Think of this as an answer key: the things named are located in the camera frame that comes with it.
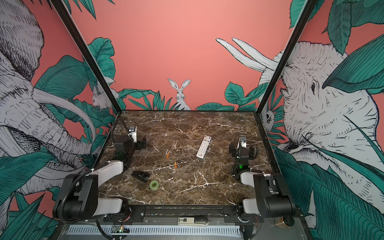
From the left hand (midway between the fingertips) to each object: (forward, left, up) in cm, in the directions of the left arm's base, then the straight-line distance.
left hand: (136, 132), depth 89 cm
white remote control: (-4, -42, -13) cm, 44 cm away
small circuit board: (-47, +1, -14) cm, 49 cm away
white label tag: (-46, -31, -10) cm, 56 cm away
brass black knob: (-49, -74, -5) cm, 89 cm away
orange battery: (-9, -18, -14) cm, 25 cm away
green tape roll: (-27, -11, -15) cm, 33 cm away
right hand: (-6, -64, -2) cm, 64 cm away
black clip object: (-22, -4, -13) cm, 26 cm away
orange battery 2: (-16, -23, -14) cm, 32 cm away
